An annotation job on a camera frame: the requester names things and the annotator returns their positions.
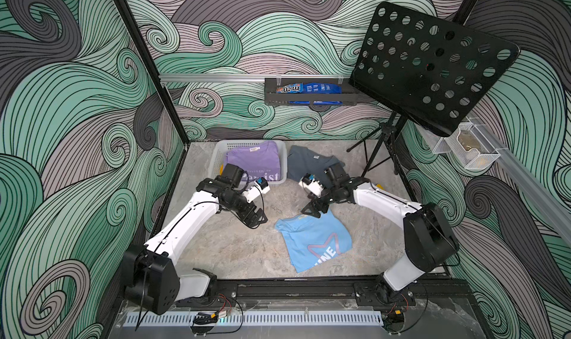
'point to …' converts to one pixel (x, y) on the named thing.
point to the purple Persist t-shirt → (258, 160)
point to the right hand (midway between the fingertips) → (311, 202)
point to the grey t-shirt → (302, 161)
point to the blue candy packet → (317, 88)
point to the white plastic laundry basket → (221, 146)
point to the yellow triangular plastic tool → (379, 186)
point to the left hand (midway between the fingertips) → (259, 208)
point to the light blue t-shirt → (313, 241)
